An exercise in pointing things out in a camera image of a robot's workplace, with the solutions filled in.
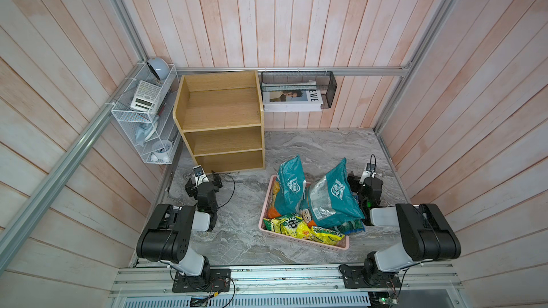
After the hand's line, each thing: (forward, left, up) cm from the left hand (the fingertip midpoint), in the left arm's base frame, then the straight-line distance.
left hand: (203, 175), depth 92 cm
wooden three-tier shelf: (+13, -10, +24) cm, 29 cm away
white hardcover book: (+30, -39, +21) cm, 54 cm away
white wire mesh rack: (+8, +15, +15) cm, 22 cm away
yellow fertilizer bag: (-22, -37, +2) cm, 43 cm away
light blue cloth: (+8, +21, +20) cm, 30 cm away
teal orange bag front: (-17, -51, +12) cm, 55 cm away
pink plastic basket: (-28, -56, -1) cm, 63 cm away
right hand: (+2, -71, 0) cm, 71 cm away
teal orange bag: (-12, -37, +13) cm, 41 cm away
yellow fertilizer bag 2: (-27, -49, +5) cm, 56 cm away
